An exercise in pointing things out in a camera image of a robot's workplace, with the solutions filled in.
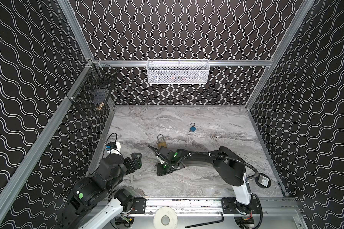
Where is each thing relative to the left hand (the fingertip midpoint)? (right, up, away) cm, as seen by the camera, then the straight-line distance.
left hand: (137, 157), depth 65 cm
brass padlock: (+8, +2, +36) cm, 37 cm away
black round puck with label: (+68, -18, +17) cm, 72 cm away
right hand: (+8, -16, +21) cm, 27 cm away
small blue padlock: (+31, +11, +42) cm, 53 cm away
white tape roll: (+11, -30, +8) cm, 33 cm away
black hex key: (+33, -34, +6) cm, 48 cm away
